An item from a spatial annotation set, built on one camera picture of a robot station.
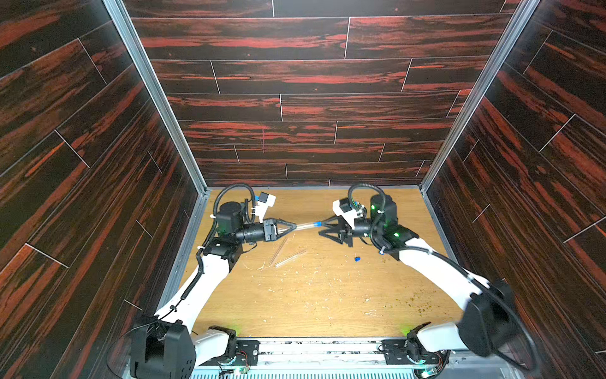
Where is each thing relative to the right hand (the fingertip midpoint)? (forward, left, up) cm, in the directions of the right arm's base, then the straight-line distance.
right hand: (322, 224), depth 74 cm
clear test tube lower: (+1, +12, -26) cm, 29 cm away
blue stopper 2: (+2, -16, -27) cm, 31 cm away
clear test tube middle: (+5, +17, -26) cm, 32 cm away
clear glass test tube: (-3, +4, +3) cm, 6 cm away
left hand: (-5, +8, +3) cm, 10 cm away
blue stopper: (-1, +1, +2) cm, 3 cm away
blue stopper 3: (-14, -15, +7) cm, 21 cm away
